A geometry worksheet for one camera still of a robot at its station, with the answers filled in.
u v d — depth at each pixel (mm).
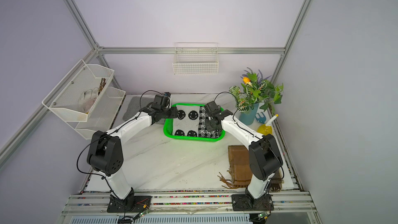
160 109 720
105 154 478
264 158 462
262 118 1046
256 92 738
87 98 783
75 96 768
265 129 879
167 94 837
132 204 706
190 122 957
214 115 684
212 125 785
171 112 830
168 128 925
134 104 1094
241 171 820
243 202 733
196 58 956
